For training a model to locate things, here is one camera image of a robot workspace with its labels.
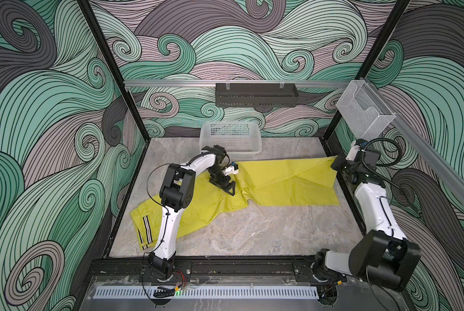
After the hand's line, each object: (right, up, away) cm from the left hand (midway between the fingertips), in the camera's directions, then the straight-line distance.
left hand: (226, 187), depth 95 cm
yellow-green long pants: (+38, +2, +3) cm, 38 cm away
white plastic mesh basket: (+9, +25, +24) cm, 36 cm away
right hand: (+49, +16, -14) cm, 53 cm away
